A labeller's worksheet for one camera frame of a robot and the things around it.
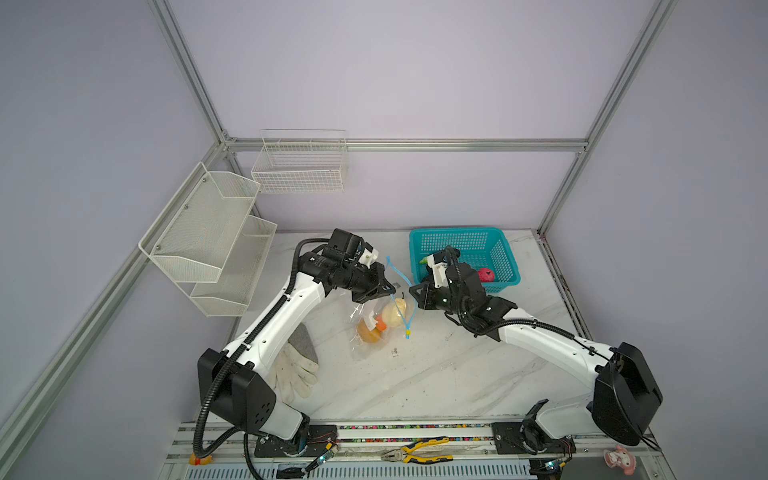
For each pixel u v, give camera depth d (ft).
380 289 2.20
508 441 2.40
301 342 2.88
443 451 2.40
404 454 2.33
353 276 2.09
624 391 1.37
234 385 1.32
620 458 2.26
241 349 1.38
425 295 2.30
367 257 2.40
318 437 2.41
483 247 3.74
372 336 2.76
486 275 3.31
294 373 2.75
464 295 2.01
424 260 2.49
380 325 2.70
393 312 2.49
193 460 2.26
